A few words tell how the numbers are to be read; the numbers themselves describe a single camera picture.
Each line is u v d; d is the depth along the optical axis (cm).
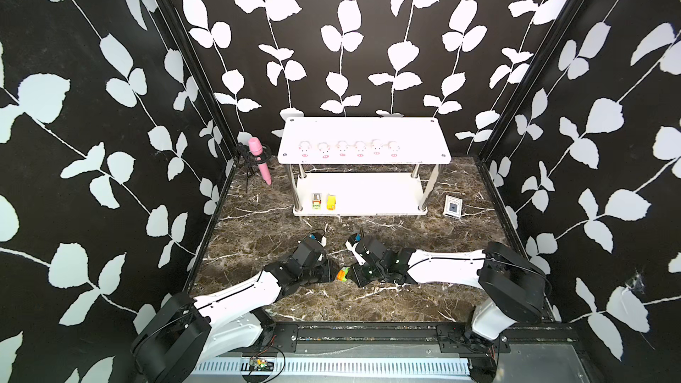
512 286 45
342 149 72
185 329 41
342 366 70
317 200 95
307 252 66
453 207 101
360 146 73
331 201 97
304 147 73
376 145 74
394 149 73
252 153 95
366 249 65
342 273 84
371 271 72
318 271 73
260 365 71
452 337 73
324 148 73
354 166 118
